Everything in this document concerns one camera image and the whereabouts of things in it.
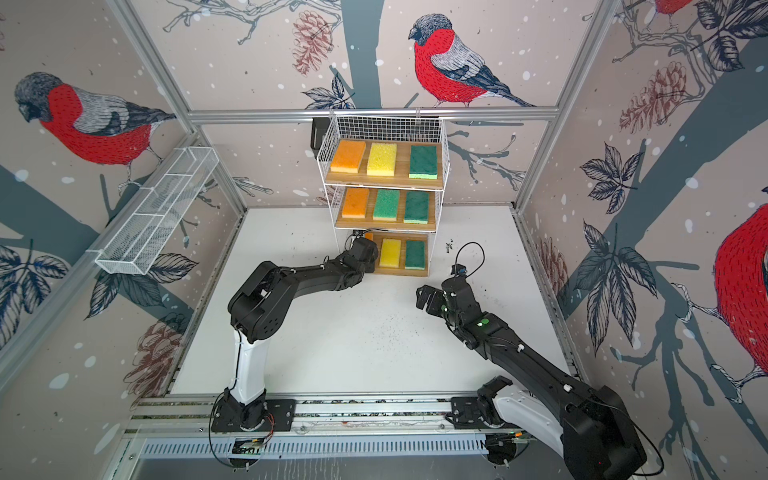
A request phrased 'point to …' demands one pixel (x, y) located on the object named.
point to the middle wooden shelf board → (399, 223)
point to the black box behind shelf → (319, 128)
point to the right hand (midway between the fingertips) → (425, 299)
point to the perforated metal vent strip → (222, 448)
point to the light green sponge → (386, 205)
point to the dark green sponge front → (416, 210)
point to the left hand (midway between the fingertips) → (365, 254)
